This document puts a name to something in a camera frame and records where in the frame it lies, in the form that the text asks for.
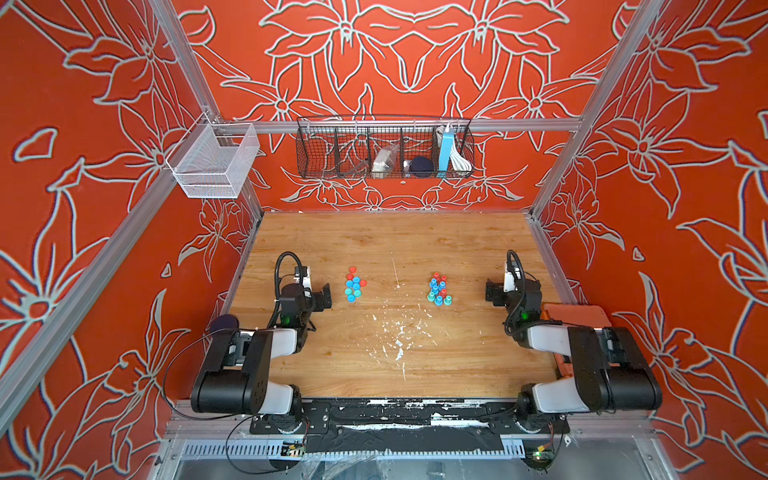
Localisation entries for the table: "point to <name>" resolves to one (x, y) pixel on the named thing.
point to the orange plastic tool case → (575, 315)
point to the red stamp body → (436, 276)
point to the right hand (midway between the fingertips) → (499, 276)
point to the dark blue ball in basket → (421, 167)
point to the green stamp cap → (348, 291)
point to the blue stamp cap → (349, 283)
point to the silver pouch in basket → (384, 162)
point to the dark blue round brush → (224, 326)
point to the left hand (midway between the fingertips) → (313, 283)
